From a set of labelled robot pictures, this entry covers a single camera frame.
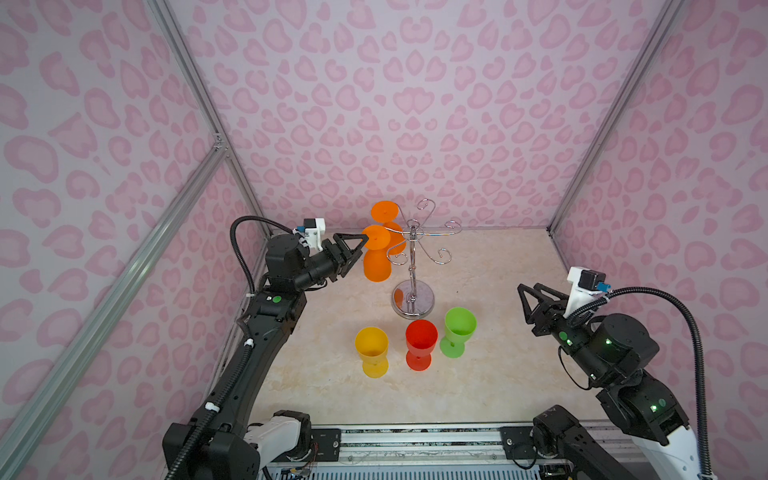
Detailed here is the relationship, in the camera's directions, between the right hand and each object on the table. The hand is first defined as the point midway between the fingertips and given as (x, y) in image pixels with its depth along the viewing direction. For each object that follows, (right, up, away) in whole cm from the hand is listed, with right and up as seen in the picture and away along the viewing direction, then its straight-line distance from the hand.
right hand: (525, 286), depth 60 cm
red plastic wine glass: (-20, -15, +16) cm, 29 cm away
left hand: (-33, +10, +7) cm, 35 cm away
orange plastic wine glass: (-31, +5, +21) cm, 38 cm away
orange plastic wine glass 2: (-29, +17, +20) cm, 39 cm away
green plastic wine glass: (-8, -14, +24) cm, 29 cm away
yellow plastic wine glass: (-32, -17, +20) cm, 42 cm away
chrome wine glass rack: (-20, -8, +38) cm, 44 cm away
